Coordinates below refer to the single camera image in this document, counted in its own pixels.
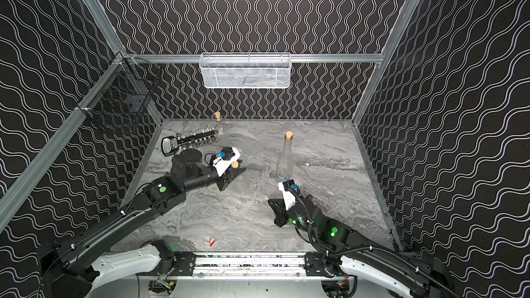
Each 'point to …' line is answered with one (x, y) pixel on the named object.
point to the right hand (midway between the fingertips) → (269, 201)
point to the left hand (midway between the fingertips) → (247, 165)
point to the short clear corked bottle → (218, 116)
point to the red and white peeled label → (212, 242)
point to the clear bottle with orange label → (234, 164)
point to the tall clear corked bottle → (285, 163)
